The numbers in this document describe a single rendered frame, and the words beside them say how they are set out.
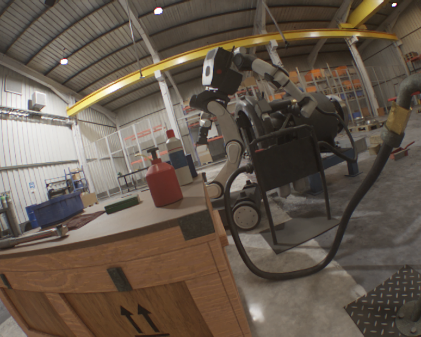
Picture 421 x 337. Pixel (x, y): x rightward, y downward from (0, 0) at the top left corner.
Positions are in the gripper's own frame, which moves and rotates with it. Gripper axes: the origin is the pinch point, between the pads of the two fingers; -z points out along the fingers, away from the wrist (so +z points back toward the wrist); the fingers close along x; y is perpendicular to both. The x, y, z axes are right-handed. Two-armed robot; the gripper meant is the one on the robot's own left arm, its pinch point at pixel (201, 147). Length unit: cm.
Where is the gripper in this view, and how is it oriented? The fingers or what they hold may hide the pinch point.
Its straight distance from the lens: 176.9
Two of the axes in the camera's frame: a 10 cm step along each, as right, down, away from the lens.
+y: -3.9, -3.8, 8.4
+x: 9.1, -0.1, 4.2
